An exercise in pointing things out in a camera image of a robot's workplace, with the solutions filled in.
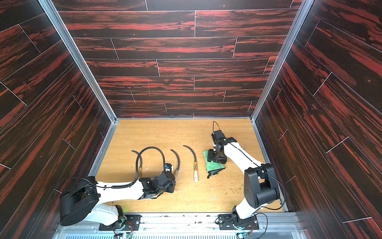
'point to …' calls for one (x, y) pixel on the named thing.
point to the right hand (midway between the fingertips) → (216, 159)
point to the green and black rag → (212, 168)
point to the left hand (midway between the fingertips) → (176, 184)
